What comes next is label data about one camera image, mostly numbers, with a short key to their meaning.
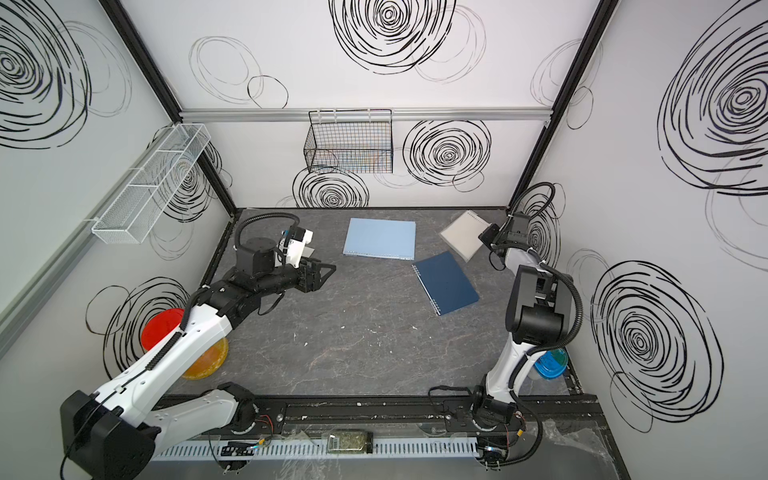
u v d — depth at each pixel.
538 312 0.51
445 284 1.00
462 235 1.13
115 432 0.36
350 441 0.67
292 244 0.65
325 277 0.70
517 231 0.77
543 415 0.77
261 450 0.69
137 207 0.74
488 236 0.89
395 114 0.91
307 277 0.64
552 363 0.72
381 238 1.09
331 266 0.72
